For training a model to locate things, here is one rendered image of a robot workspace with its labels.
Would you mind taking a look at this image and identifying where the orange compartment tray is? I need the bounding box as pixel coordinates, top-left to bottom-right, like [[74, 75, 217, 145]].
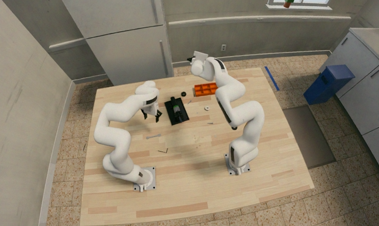
[[194, 82, 218, 97]]

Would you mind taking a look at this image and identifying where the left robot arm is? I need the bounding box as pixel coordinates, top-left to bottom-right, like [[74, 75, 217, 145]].
[[94, 81, 160, 192]]

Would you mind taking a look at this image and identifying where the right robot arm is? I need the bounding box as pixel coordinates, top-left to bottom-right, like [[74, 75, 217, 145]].
[[190, 51, 265, 175]]

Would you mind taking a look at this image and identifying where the black flat plate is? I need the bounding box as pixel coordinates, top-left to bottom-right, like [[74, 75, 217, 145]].
[[164, 97, 189, 125]]

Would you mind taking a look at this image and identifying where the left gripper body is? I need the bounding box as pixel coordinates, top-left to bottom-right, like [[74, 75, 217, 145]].
[[144, 101, 159, 116]]

